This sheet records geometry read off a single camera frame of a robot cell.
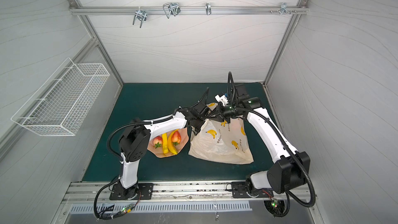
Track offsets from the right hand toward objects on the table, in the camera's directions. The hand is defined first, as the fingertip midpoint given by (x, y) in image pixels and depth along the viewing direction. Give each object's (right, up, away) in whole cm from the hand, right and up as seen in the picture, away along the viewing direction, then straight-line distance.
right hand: (209, 114), depth 72 cm
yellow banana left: (-25, -19, +14) cm, 34 cm away
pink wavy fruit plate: (-27, -22, +10) cm, 36 cm away
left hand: (+5, -11, +13) cm, 18 cm away
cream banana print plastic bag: (+6, -13, -1) cm, 14 cm away
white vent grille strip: (-16, -43, -2) cm, 46 cm away
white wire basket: (-67, +5, -4) cm, 67 cm away
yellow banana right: (-22, -18, +13) cm, 31 cm away
